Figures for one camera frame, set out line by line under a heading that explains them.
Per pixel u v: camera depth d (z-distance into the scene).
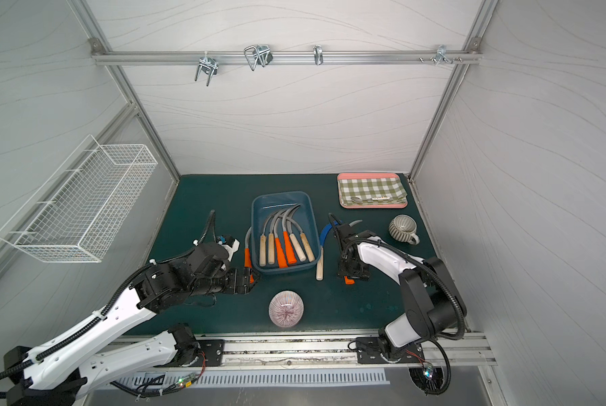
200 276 0.52
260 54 0.77
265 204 1.06
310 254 0.93
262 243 0.96
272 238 0.98
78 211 0.69
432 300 0.44
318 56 0.78
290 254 0.93
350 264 0.73
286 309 0.81
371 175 1.17
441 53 0.76
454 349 0.75
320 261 0.90
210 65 0.79
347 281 0.86
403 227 1.01
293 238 0.96
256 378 0.70
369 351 0.73
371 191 1.15
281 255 0.93
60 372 0.40
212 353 0.73
